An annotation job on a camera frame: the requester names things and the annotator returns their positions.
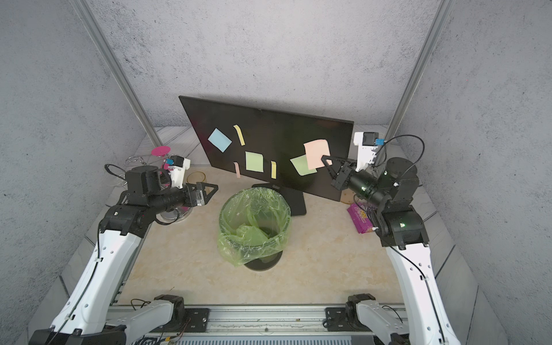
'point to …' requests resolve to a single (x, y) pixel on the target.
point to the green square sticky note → (254, 162)
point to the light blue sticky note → (220, 140)
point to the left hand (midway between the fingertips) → (211, 186)
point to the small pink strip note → (237, 169)
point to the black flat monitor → (264, 141)
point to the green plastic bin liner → (254, 222)
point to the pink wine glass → (160, 151)
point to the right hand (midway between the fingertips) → (321, 159)
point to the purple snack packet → (360, 214)
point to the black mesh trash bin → (266, 263)
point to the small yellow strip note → (274, 169)
